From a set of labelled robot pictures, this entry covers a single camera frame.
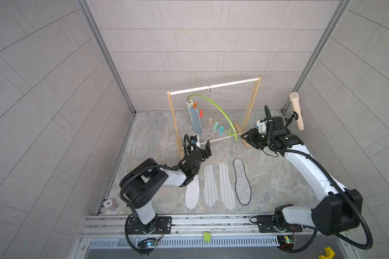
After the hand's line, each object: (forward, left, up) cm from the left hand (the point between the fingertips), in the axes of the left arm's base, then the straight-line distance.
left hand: (206, 139), depth 88 cm
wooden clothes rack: (-3, -17, +10) cm, 20 cm away
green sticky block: (-43, 0, -9) cm, 44 cm away
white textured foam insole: (-25, +7, -12) cm, 28 cm away
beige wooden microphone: (+15, -47, +18) cm, 52 cm away
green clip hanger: (-1, -4, +13) cm, 14 cm away
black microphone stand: (+11, -50, +9) cm, 52 cm away
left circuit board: (-45, +23, -8) cm, 51 cm away
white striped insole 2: (-25, -10, -11) cm, 29 cm away
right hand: (-4, -17, +9) cm, 20 cm away
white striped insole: (-22, -2, -11) cm, 25 cm away
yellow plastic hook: (-49, -48, -8) cm, 69 cm away
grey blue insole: (+13, +6, +3) cm, 15 cm away
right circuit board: (-45, -34, -11) cm, 57 cm away
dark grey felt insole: (-23, -19, -10) cm, 31 cm away
